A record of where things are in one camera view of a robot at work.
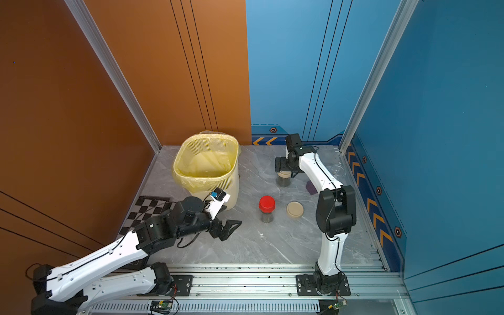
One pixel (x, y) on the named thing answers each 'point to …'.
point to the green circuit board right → (337, 304)
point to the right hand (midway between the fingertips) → (287, 166)
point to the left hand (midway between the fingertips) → (234, 212)
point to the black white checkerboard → (144, 208)
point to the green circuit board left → (161, 306)
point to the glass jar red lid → (267, 205)
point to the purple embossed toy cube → (310, 188)
